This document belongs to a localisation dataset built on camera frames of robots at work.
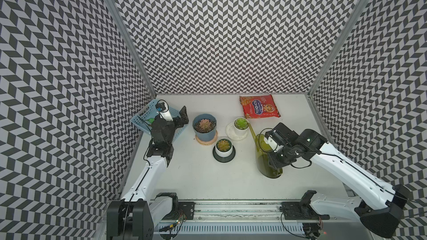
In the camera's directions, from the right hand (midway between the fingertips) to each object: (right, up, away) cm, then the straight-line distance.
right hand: (274, 166), depth 70 cm
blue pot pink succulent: (-31, +15, +20) cm, 40 cm away
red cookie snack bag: (+2, +26, +38) cm, 46 cm away
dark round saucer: (-21, -3, +19) cm, 29 cm away
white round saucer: (-17, +9, +29) cm, 35 cm away
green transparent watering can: (-3, -2, +7) cm, 8 cm away
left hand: (-44, +24, +10) cm, 52 cm away
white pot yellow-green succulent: (-21, +4, +16) cm, 27 cm away
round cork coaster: (-30, +5, +24) cm, 39 cm away
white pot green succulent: (-12, +15, +22) cm, 29 cm away
